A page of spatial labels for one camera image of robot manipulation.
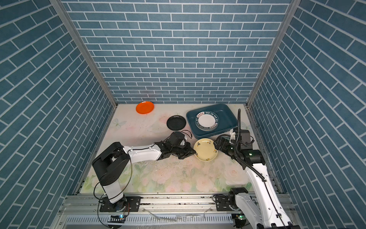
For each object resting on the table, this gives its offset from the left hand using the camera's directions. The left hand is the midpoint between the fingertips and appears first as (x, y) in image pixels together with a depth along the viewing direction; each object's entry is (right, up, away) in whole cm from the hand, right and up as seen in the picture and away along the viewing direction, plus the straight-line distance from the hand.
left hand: (197, 152), depth 83 cm
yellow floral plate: (+6, +1, +5) cm, 7 cm away
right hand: (+11, +7, -7) cm, 15 cm away
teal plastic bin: (+25, +19, +28) cm, 42 cm away
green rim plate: (+8, +18, +22) cm, 30 cm away
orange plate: (-42, +29, +35) cm, 62 cm away
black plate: (-15, +17, +23) cm, 32 cm away
